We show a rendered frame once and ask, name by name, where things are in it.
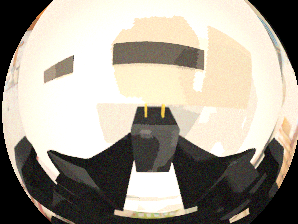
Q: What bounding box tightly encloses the black two-prong plug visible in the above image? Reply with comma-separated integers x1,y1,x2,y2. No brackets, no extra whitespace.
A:
130,104,180,173

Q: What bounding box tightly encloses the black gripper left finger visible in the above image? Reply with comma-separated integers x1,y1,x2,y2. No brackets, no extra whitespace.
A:
47,133,134,212

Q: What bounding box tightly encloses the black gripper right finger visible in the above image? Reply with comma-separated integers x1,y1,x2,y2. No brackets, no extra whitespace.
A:
172,135,257,209

